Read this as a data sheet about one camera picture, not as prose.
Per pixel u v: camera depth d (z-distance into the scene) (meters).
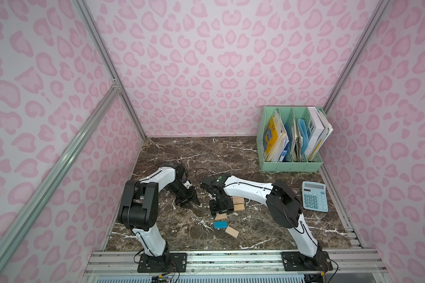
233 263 0.75
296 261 0.73
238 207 0.87
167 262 0.67
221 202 0.76
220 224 0.83
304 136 0.88
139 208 0.49
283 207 0.51
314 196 0.90
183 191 0.78
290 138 0.92
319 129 0.88
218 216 0.83
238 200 0.89
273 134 0.97
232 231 0.81
